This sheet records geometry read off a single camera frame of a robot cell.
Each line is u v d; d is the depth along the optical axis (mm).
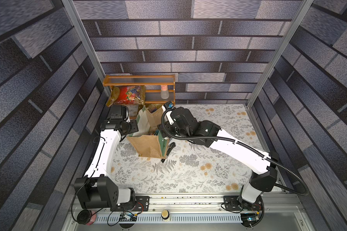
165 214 589
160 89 993
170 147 937
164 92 1004
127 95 975
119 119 593
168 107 557
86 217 656
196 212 738
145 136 744
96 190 396
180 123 477
